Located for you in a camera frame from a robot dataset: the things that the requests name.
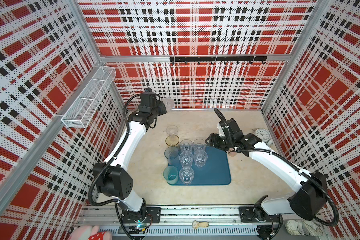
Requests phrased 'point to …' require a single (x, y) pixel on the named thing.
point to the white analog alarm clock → (264, 135)
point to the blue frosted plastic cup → (171, 153)
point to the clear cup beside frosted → (172, 130)
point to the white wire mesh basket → (81, 112)
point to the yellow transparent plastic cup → (172, 140)
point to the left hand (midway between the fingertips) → (165, 105)
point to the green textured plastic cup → (171, 175)
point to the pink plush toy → (87, 232)
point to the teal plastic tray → (217, 170)
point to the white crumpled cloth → (303, 228)
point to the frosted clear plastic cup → (168, 103)
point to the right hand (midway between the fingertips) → (211, 141)
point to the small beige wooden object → (196, 224)
